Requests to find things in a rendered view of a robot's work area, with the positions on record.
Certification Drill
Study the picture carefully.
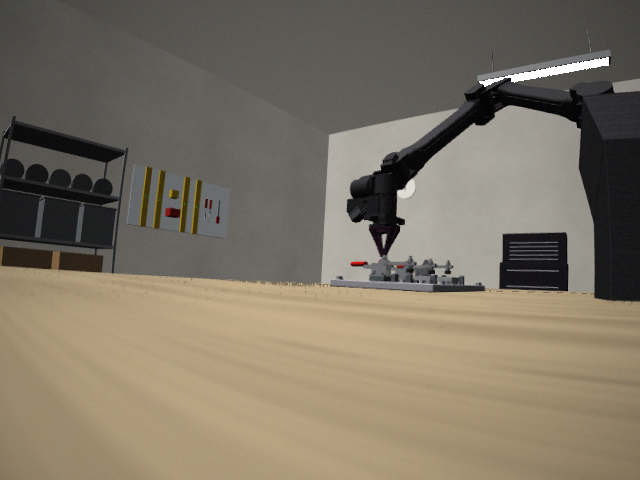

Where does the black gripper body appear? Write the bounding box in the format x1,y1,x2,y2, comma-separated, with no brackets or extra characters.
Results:
364,194,405,228

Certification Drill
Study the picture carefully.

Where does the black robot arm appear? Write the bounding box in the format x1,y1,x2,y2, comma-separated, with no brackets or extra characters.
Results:
347,77,614,223

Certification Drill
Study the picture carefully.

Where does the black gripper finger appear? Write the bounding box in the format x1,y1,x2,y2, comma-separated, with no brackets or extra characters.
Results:
369,226,396,257
378,227,400,254

